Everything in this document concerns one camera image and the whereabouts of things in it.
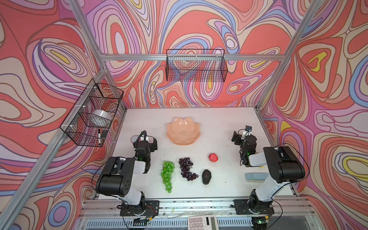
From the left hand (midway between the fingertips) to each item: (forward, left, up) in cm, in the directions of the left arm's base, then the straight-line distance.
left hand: (147, 138), depth 94 cm
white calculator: (-45, -34, -4) cm, 57 cm away
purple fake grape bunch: (-17, -25, -2) cm, 31 cm away
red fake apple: (-13, -43, -3) cm, 45 cm away
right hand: (+3, -64, -1) cm, 64 cm away
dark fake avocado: (-24, -37, -2) cm, 44 cm away
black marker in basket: (-11, +19, +19) cm, 29 cm away
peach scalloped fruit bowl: (+10, -24, -7) cm, 27 cm away
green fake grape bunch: (-19, -15, -3) cm, 24 cm away
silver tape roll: (-2, +19, +25) cm, 31 cm away
